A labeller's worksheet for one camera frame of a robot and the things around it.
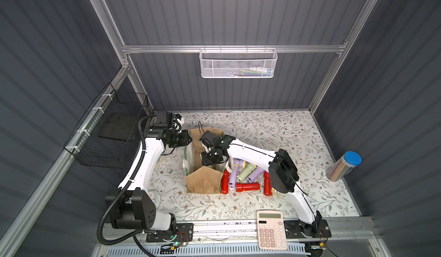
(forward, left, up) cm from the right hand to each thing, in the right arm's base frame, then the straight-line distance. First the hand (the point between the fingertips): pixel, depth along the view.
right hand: (205, 162), depth 87 cm
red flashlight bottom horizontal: (-11, -18, -4) cm, 22 cm away
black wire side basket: (+2, +42, +20) cm, 46 cm away
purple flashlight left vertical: (-6, -14, -4) cm, 16 cm away
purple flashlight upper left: (+1, -17, -4) cm, 18 cm away
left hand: (+5, +5, +13) cm, 15 cm away
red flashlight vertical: (-8, -10, -5) cm, 14 cm away
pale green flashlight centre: (-3, -21, -5) cm, 22 cm away
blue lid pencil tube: (-6, -65, +7) cm, 65 cm away
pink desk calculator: (-29, -30, -6) cm, 42 cm away
